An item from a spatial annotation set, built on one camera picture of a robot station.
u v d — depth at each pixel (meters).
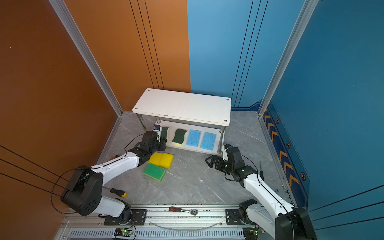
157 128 0.79
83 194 0.43
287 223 0.39
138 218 0.74
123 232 0.71
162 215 0.76
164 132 0.91
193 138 0.96
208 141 0.94
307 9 0.70
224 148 0.78
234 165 0.63
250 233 0.70
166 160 0.91
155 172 0.85
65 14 0.71
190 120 0.71
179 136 0.96
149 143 0.68
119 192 0.79
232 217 0.73
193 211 0.74
